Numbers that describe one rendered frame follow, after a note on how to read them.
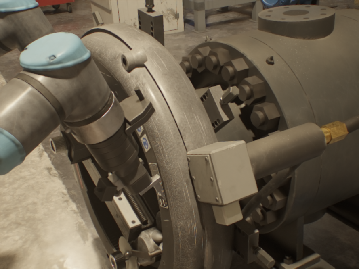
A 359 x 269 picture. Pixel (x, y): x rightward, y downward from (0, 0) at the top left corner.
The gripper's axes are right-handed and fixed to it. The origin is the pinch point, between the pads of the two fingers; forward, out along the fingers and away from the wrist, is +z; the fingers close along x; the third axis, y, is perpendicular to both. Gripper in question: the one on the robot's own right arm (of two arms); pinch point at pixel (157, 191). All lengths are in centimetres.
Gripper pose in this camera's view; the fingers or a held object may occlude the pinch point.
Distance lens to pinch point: 99.6
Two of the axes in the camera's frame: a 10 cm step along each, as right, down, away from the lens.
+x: 5.4, 4.3, -7.3
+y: -7.7, 6.0, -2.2
